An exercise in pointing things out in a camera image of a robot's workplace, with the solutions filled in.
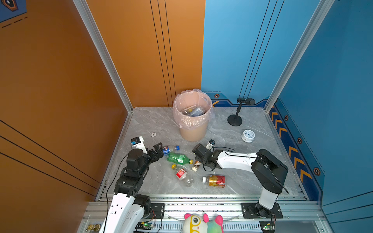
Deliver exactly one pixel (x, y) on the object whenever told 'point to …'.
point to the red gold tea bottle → (215, 180)
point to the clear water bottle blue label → (196, 111)
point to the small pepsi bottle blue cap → (166, 151)
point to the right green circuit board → (267, 226)
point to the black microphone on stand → (235, 120)
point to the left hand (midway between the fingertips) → (155, 145)
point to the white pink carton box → (186, 112)
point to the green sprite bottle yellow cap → (179, 158)
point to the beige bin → (194, 135)
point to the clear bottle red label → (182, 174)
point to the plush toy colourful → (197, 223)
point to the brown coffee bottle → (196, 166)
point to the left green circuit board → (144, 225)
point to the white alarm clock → (248, 136)
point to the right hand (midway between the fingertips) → (197, 157)
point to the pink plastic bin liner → (189, 98)
